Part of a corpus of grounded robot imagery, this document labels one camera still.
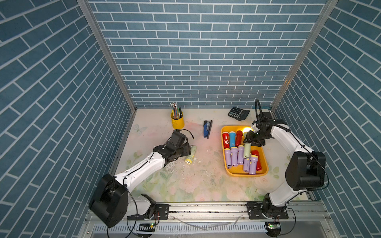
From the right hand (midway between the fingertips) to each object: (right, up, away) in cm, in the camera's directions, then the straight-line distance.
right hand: (248, 142), depth 89 cm
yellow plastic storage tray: (-7, -17, -2) cm, 18 cm away
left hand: (-35, -3, -4) cm, 35 cm away
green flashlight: (-2, -6, -2) cm, 7 cm away
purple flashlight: (-4, -8, +2) cm, 9 cm away
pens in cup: (-46, +19, +13) cm, 51 cm away
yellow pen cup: (-45, +11, +13) cm, 48 cm away
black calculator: (+1, +18, +26) cm, 32 cm away
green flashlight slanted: (-36, -10, 0) cm, 38 cm away
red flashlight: (-2, +3, +13) cm, 13 cm away
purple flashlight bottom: (-12, -9, 0) cm, 15 cm away
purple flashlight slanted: (-8, -6, +4) cm, 10 cm away
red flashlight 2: (+5, -14, -3) cm, 15 cm away
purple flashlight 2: (+1, -14, -4) cm, 14 cm away
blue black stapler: (-24, +9, +19) cm, 31 cm away
